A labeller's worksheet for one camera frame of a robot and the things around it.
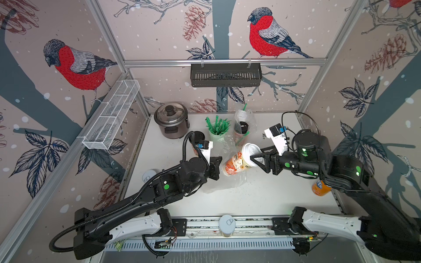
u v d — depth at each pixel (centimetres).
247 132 84
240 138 92
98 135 70
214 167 55
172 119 95
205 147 55
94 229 40
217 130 88
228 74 106
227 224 70
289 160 48
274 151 48
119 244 69
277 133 47
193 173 45
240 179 88
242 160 57
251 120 87
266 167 49
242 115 95
